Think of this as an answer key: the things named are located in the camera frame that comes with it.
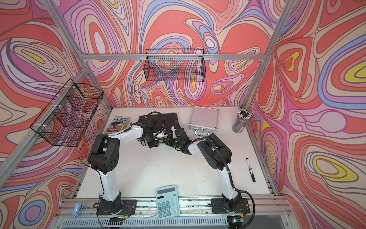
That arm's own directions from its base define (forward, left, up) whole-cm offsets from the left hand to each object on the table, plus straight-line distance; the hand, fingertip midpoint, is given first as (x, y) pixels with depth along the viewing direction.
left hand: (157, 143), depth 97 cm
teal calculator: (-36, -10, 0) cm, 37 cm away
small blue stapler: (-39, +36, +1) cm, 53 cm away
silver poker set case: (+17, -34, +4) cm, 38 cm away
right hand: (-1, -5, +1) cm, 5 cm away
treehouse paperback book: (+15, +31, +2) cm, 35 cm away
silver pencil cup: (+9, -57, +9) cm, 58 cm away
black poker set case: (+4, -6, +18) cm, 20 cm away
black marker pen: (-19, -59, -1) cm, 62 cm away
